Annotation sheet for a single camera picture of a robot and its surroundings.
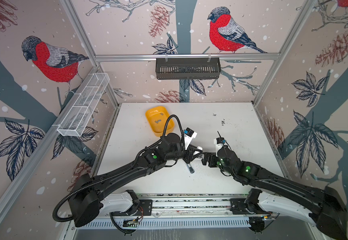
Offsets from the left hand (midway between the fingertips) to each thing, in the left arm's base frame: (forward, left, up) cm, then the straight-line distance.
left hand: (200, 152), depth 68 cm
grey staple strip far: (+44, +23, -23) cm, 55 cm away
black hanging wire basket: (+62, +3, +6) cm, 62 cm away
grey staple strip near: (+37, +27, -24) cm, 52 cm away
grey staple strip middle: (+38, +24, -23) cm, 51 cm away
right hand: (+3, -3, -11) cm, 12 cm away
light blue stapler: (+1, +4, -23) cm, 23 cm away
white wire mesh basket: (+25, +62, +8) cm, 67 cm away
